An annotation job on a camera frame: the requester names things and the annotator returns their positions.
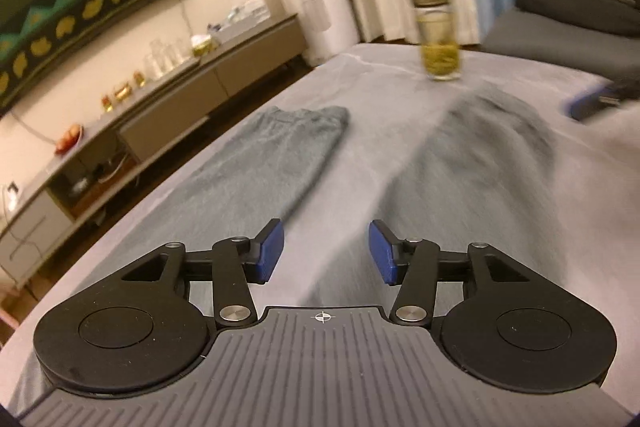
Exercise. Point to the golden tissue box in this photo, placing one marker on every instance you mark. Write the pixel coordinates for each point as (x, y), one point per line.
(202, 46)

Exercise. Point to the white standing air conditioner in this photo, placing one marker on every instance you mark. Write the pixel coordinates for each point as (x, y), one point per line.
(325, 7)

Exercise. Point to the white charger device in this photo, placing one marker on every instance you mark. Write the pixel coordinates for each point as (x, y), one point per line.
(11, 194)

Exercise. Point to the grey sofa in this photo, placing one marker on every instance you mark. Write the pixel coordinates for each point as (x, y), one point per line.
(550, 42)

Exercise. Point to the black cushion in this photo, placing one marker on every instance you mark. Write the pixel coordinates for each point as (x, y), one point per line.
(575, 9)

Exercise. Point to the cluster of clear glasses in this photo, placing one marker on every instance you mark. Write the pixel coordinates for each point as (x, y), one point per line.
(165, 59)

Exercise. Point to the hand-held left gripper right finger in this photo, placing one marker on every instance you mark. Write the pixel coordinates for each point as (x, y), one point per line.
(382, 252)

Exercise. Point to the golden bowl ornament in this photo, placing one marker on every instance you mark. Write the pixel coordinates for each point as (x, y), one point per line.
(123, 91)

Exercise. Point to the grey sweatpants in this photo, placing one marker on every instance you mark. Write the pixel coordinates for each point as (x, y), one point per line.
(280, 157)

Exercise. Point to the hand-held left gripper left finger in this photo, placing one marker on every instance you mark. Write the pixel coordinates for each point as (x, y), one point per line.
(270, 252)

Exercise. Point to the plate of fruit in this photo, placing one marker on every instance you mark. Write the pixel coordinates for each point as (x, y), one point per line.
(69, 138)

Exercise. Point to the grey low media cabinet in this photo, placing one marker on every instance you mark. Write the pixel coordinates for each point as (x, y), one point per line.
(165, 127)

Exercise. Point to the grey tray with small boxes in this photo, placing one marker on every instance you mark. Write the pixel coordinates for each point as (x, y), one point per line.
(240, 19)

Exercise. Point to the small amber cup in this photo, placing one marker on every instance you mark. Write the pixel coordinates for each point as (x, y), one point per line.
(139, 80)
(106, 102)

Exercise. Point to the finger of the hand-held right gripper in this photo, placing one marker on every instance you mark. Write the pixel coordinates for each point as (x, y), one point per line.
(587, 104)

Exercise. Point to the glass jar with tea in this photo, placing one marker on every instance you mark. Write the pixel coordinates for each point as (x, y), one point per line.
(437, 32)

